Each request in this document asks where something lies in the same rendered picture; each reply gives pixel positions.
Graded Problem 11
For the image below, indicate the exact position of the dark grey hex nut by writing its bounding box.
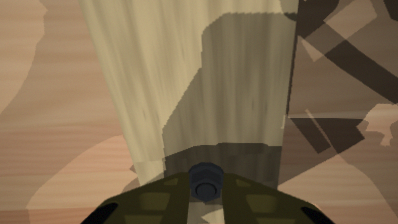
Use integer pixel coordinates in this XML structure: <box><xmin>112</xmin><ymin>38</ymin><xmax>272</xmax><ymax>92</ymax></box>
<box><xmin>188</xmin><ymin>162</ymin><xmax>224</xmax><ymax>202</ymax></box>

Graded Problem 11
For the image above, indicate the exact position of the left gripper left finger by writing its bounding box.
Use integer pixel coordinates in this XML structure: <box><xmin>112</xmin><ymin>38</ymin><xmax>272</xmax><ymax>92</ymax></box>
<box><xmin>97</xmin><ymin>172</ymin><xmax>190</xmax><ymax>224</ymax></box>

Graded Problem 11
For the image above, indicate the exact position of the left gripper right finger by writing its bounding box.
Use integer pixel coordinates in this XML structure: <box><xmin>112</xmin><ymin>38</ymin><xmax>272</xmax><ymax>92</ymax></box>
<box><xmin>222</xmin><ymin>173</ymin><xmax>323</xmax><ymax>224</ymax></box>

